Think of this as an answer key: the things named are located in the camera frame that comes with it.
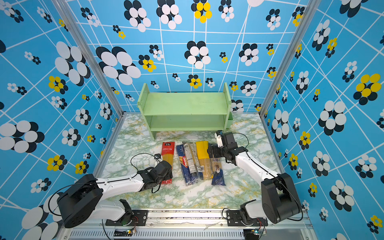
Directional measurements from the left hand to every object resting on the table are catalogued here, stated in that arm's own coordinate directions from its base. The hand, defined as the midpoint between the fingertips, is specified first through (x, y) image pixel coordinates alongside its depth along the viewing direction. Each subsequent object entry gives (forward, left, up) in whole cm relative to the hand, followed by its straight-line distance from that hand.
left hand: (169, 171), depth 89 cm
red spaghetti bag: (+10, +2, +2) cm, 10 cm away
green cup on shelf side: (+23, -36, +19) cm, 47 cm away
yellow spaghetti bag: (+15, -20, +2) cm, 25 cm away
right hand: (+11, -28, +8) cm, 31 cm away
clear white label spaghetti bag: (-1, -16, +5) cm, 17 cm away
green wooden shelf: (+23, -12, +28) cm, 38 cm away
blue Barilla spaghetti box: (-6, -12, +4) cm, 14 cm away
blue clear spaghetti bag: (-5, -28, +3) cm, 29 cm away
